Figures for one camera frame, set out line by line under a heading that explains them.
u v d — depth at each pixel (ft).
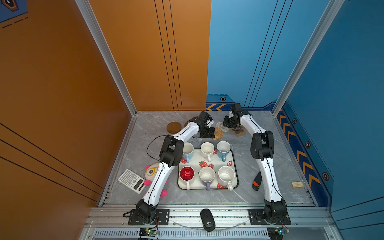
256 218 2.38
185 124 2.54
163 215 2.43
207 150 3.14
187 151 3.01
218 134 3.46
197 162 3.02
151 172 2.65
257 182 2.71
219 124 3.67
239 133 3.45
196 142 3.35
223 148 3.04
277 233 2.32
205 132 3.07
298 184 2.76
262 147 2.24
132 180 2.78
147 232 2.33
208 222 2.32
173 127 3.70
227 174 2.84
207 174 2.85
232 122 3.17
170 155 2.17
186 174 2.81
